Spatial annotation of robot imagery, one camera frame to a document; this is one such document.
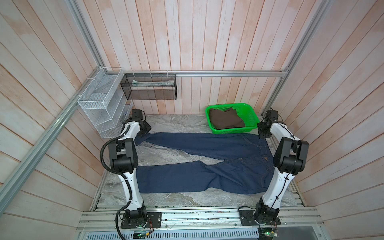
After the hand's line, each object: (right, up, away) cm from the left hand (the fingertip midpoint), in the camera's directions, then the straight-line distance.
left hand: (148, 131), depth 102 cm
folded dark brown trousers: (+57, +9, +6) cm, 58 cm away
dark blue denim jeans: (+64, -22, -11) cm, 69 cm away
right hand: (+77, +3, 0) cm, 77 cm away
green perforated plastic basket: (+75, +8, +7) cm, 76 cm away
